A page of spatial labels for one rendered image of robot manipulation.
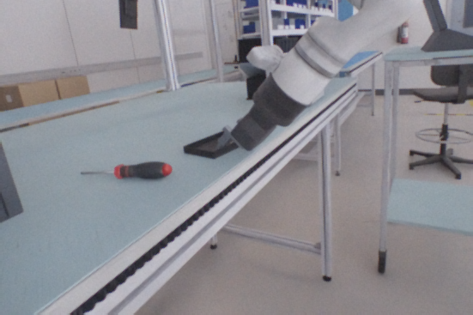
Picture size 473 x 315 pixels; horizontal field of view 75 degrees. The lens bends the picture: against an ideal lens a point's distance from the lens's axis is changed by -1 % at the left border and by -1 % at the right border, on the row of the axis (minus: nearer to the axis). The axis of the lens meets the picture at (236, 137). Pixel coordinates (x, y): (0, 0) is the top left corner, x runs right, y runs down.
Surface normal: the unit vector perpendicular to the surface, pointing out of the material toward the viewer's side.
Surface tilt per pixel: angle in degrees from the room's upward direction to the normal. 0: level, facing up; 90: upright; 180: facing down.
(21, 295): 0
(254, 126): 76
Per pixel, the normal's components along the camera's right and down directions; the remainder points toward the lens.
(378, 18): -0.07, 0.84
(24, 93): 0.86, 0.05
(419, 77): -0.50, 0.29
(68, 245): -0.11, -0.95
